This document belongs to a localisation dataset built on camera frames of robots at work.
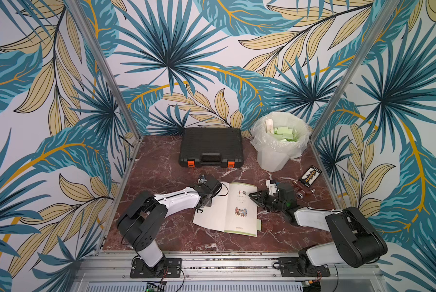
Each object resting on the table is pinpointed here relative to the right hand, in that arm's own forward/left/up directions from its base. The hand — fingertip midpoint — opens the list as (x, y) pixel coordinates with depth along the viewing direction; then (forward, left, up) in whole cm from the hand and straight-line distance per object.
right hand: (249, 195), depth 88 cm
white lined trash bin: (+16, -13, +10) cm, 23 cm away
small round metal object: (+1, -26, -4) cm, 26 cm away
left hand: (0, +24, -4) cm, 25 cm away
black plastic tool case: (+35, +19, -4) cm, 40 cm away
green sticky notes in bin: (+28, -19, +14) cm, 37 cm away
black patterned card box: (+13, -36, -4) cm, 39 cm away
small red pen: (+9, -26, -4) cm, 28 cm away
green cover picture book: (-5, +8, -5) cm, 11 cm away
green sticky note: (-12, -4, -7) cm, 14 cm away
